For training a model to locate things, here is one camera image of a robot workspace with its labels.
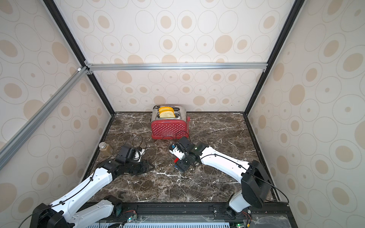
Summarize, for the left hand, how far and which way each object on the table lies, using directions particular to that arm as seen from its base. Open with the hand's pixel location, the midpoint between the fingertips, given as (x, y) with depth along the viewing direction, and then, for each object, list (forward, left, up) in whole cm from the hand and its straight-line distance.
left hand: (154, 167), depth 78 cm
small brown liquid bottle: (+13, +33, -4) cm, 36 cm away
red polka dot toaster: (+27, -9, +2) cm, 29 cm away
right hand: (+2, -14, -1) cm, 14 cm away
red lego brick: (0, -12, +9) cm, 15 cm away
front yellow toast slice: (+33, -5, +9) cm, 34 cm away
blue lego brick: (-2, -12, +7) cm, 14 cm away
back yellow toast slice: (+38, -3, +9) cm, 39 cm away
